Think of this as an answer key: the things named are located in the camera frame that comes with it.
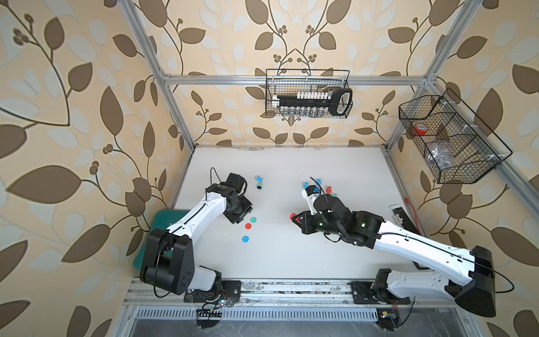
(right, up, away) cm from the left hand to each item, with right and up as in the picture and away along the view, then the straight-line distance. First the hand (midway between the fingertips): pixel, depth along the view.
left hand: (247, 209), depth 86 cm
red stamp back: (+18, +1, -14) cm, 22 cm away
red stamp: (+38, +7, +15) cm, 41 cm away
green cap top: (+2, -6, +7) cm, 10 cm away
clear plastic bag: (+70, +22, -13) cm, 75 cm away
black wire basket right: (+76, +24, -13) cm, 81 cm away
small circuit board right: (+51, -35, -14) cm, 63 cm away
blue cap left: (-1, -13, +2) cm, 13 cm away
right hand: (+18, -1, -13) cm, 22 cm away
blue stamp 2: (+25, +11, -21) cm, 34 cm away
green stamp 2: (+40, +5, +13) cm, 42 cm away
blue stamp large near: (+3, +12, +21) cm, 24 cm away
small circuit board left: (-11, -33, -17) cm, 38 cm away
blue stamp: (+34, +10, +19) cm, 40 cm away
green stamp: (+3, +9, +19) cm, 22 cm away
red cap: (-1, -8, +6) cm, 10 cm away
